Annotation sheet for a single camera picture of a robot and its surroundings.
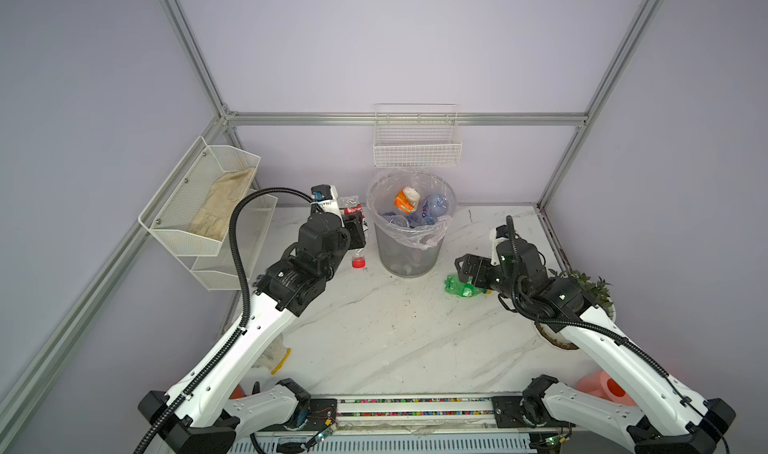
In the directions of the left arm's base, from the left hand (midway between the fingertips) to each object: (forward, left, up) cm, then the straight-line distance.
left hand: (353, 217), depth 67 cm
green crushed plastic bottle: (+1, -32, -35) cm, 47 cm away
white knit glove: (-20, +23, -36) cm, 48 cm away
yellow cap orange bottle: (+24, -14, -17) cm, 33 cm away
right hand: (-5, -28, -11) cm, 30 cm away
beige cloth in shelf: (+6, +38, -7) cm, 39 cm away
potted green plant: (-9, -62, -18) cm, 66 cm away
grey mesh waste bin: (+7, -17, -22) cm, 28 cm away
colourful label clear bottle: (+19, -22, -16) cm, 33 cm away
